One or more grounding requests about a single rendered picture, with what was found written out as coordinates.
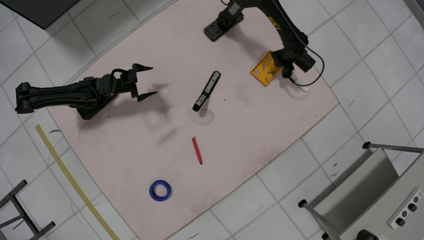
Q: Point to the orange tray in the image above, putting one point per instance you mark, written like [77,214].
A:
[263,73]

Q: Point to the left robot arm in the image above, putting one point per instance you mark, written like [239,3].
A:
[287,31]

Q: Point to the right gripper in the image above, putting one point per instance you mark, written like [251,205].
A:
[132,87]

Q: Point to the blue ring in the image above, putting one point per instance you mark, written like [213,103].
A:
[156,197]

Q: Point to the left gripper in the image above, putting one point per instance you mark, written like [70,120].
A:
[280,61]

